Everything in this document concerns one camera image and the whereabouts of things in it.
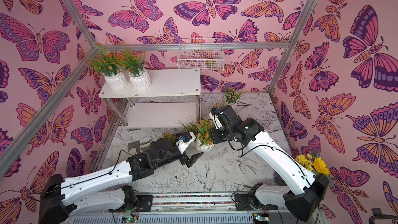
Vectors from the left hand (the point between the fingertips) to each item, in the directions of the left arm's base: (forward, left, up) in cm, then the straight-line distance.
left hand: (197, 143), depth 70 cm
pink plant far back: (+38, -21, -8) cm, 44 cm away
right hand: (+5, -7, 0) cm, 8 cm away
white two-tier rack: (+46, +22, -23) cm, 56 cm away
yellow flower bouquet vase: (-9, -46, +1) cm, 47 cm away
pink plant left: (+14, +4, -9) cm, 18 cm away
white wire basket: (+55, -4, +11) cm, 56 cm away
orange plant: (-1, -3, +7) cm, 8 cm away
